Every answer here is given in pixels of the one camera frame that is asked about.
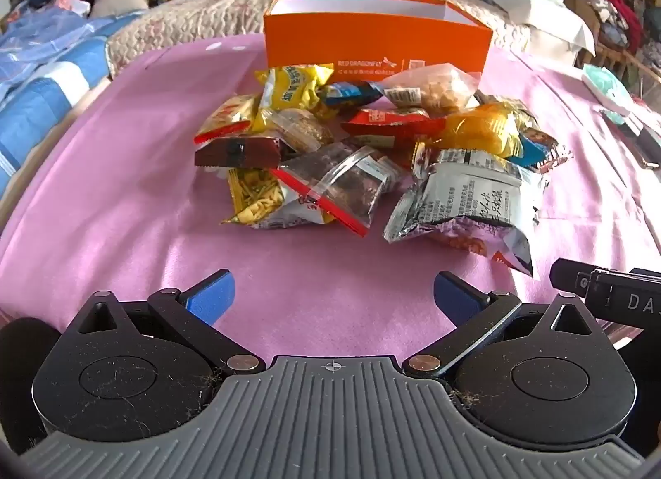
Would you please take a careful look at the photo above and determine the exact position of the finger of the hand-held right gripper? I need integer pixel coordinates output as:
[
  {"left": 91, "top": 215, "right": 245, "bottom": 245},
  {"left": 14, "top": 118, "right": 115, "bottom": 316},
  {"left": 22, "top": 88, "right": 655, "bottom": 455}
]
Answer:
[{"left": 549, "top": 259, "right": 600, "bottom": 300}]

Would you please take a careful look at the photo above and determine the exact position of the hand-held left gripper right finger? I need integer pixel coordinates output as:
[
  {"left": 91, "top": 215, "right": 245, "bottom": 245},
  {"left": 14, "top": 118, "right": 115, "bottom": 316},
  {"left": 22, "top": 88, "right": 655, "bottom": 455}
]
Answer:
[{"left": 403, "top": 271, "right": 603, "bottom": 375}]

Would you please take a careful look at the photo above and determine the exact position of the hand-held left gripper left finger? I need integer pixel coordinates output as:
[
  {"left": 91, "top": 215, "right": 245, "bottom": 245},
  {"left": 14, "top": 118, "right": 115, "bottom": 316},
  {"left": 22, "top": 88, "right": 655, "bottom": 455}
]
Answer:
[{"left": 66, "top": 269, "right": 268, "bottom": 375}]

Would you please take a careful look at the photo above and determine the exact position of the large silver snack packet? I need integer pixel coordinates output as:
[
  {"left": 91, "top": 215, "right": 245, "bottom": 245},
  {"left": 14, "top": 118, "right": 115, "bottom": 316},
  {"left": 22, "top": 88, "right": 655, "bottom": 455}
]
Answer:
[{"left": 383, "top": 148, "right": 548, "bottom": 278}]

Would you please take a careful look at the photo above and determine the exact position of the yellow noodle snack packet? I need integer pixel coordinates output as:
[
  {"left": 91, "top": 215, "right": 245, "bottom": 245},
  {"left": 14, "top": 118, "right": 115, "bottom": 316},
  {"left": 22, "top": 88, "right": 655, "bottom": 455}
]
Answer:
[{"left": 222, "top": 166, "right": 336, "bottom": 229}]

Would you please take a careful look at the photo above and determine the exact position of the blue red-edged snack packet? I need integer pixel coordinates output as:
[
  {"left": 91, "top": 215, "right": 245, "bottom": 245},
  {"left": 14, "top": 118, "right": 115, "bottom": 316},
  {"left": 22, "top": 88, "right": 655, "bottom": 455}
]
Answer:
[{"left": 516, "top": 128, "right": 574, "bottom": 172}]

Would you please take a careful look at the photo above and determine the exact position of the dark red snack packet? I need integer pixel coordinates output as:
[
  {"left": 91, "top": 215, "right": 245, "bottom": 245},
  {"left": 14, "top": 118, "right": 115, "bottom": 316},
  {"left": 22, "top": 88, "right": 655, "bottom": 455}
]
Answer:
[{"left": 194, "top": 135, "right": 282, "bottom": 170}]

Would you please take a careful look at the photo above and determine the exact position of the clear red-zip bag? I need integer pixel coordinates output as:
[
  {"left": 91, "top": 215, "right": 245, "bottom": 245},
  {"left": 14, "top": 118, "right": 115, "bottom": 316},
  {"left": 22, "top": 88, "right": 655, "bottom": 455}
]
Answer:
[{"left": 273, "top": 145, "right": 406, "bottom": 237}]

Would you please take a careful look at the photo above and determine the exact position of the orange-yellow snack packet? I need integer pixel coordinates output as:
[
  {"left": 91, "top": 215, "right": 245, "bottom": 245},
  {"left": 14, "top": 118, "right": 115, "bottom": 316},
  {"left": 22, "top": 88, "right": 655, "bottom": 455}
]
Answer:
[{"left": 431, "top": 103, "right": 540, "bottom": 158}]

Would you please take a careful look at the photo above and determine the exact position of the red and yellow snack packet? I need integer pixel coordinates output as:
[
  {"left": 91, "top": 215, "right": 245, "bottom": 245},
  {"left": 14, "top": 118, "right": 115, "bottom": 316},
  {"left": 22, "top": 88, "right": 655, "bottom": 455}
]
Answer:
[{"left": 194, "top": 94, "right": 262, "bottom": 145}]

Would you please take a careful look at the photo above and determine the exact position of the clear packet of brown cereal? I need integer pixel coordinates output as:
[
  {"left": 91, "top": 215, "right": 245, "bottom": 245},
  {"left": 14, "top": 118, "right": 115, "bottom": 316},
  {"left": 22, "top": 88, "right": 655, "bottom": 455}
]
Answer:
[{"left": 253, "top": 107, "right": 336, "bottom": 152}]

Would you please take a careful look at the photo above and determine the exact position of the dark blue snack packet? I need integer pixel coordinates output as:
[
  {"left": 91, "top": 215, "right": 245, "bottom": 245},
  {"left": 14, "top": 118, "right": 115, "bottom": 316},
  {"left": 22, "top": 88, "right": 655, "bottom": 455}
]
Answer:
[{"left": 315, "top": 81, "right": 385, "bottom": 121}]

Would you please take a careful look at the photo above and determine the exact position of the orange cardboard box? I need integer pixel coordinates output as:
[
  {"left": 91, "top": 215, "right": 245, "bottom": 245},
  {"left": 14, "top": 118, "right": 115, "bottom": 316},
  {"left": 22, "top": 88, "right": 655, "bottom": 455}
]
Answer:
[{"left": 263, "top": 0, "right": 493, "bottom": 83}]

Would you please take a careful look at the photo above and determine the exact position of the teal and white pouch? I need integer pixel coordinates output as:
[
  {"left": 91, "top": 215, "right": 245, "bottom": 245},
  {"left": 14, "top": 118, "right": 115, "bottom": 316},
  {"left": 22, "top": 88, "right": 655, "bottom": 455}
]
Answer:
[{"left": 583, "top": 64, "right": 633, "bottom": 115}]

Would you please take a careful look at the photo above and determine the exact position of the white box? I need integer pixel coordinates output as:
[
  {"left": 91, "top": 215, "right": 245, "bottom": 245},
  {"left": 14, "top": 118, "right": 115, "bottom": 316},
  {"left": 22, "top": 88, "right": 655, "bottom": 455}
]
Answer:
[{"left": 478, "top": 0, "right": 597, "bottom": 67}]

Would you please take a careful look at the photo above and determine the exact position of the blue striped blanket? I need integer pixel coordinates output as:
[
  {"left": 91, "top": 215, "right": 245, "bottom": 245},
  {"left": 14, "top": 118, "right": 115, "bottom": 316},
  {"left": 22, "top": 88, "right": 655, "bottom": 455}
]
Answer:
[{"left": 0, "top": 0, "right": 150, "bottom": 195}]

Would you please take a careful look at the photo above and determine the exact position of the red cloth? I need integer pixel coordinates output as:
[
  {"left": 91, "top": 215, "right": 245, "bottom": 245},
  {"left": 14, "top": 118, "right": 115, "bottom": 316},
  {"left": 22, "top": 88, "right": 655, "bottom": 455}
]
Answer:
[{"left": 547, "top": 0, "right": 644, "bottom": 48}]

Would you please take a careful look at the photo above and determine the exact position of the beige quilted blanket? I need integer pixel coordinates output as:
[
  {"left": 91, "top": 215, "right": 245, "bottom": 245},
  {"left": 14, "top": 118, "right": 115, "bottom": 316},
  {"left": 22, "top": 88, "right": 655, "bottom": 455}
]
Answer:
[{"left": 106, "top": 0, "right": 533, "bottom": 79}]

